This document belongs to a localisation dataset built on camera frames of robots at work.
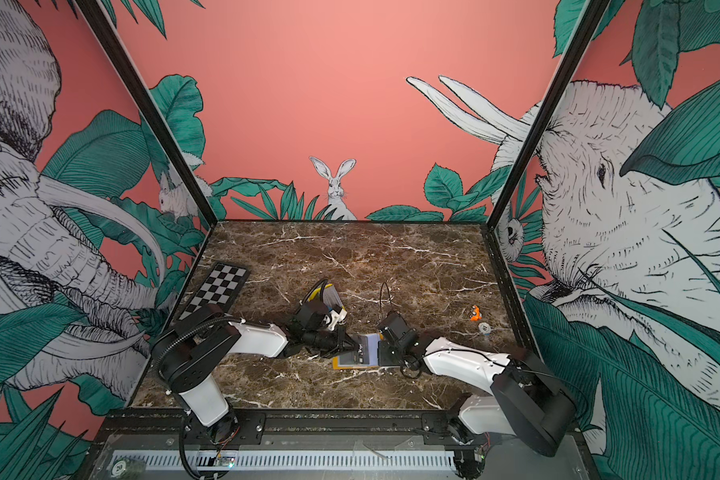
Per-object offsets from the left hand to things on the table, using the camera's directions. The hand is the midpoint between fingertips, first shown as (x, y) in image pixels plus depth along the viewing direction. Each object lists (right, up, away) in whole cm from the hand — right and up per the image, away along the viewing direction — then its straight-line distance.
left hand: (362, 346), depth 83 cm
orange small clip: (+36, +7, +9) cm, 38 cm away
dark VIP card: (-3, -4, 0) cm, 5 cm away
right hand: (+5, -3, +2) cm, 6 cm away
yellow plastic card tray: (-16, +13, +13) cm, 24 cm away
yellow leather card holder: (+3, -4, +5) cm, 7 cm away
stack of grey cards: (-10, +12, +9) cm, 18 cm away
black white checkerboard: (-48, +15, +14) cm, 52 cm away
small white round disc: (+38, +3, +9) cm, 40 cm away
